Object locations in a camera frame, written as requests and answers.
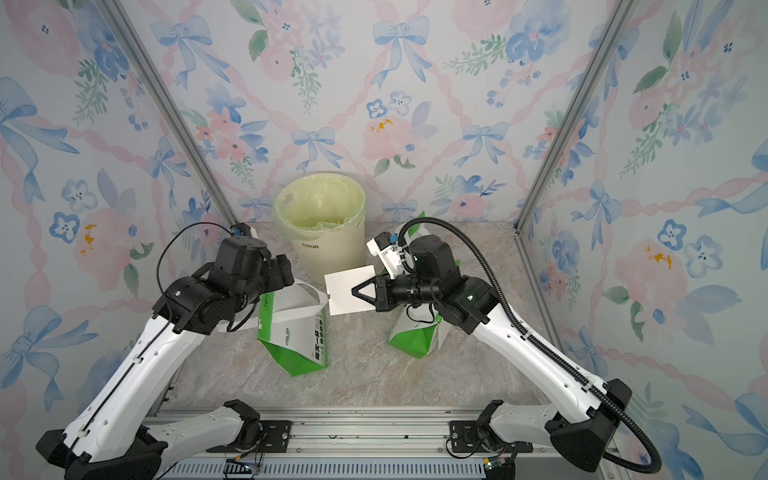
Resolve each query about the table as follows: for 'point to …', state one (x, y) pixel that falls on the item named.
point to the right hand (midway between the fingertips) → (357, 290)
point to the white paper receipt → (339, 289)
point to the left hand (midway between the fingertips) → (277, 266)
